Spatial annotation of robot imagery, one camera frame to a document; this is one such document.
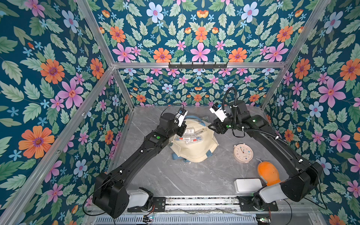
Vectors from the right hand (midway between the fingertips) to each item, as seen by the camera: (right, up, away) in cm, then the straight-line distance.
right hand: (216, 119), depth 76 cm
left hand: (-17, 0, +2) cm, 17 cm away
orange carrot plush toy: (+28, -29, 0) cm, 40 cm away
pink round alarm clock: (+20, -22, +15) cm, 33 cm away
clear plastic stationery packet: (-14, -11, +20) cm, 27 cm away
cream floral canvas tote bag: (-9, -16, +20) cm, 27 cm away
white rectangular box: (+15, -37, +1) cm, 40 cm away
